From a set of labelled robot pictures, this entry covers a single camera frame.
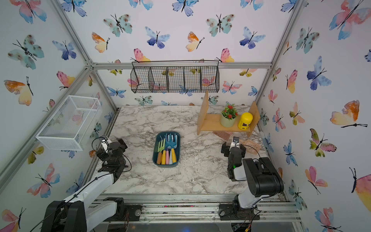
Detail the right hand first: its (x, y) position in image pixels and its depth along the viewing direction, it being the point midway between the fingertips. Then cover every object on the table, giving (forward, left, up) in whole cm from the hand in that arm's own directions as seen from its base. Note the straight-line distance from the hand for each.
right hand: (235, 142), depth 92 cm
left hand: (-9, +73, +8) cm, 74 cm away
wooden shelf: (+17, +14, -2) cm, 22 cm away
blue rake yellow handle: (-2, +40, -3) cm, 40 cm away
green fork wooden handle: (-5, +48, -5) cm, 49 cm away
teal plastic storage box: (+1, +51, -2) cm, 51 cm away
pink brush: (+10, +5, -7) cm, 13 cm away
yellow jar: (+11, -6, +10) cm, 16 cm away
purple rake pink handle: (-9, +43, -4) cm, 44 cm away
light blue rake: (-12, +40, -3) cm, 42 cm away
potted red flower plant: (+11, +6, +11) cm, 17 cm away
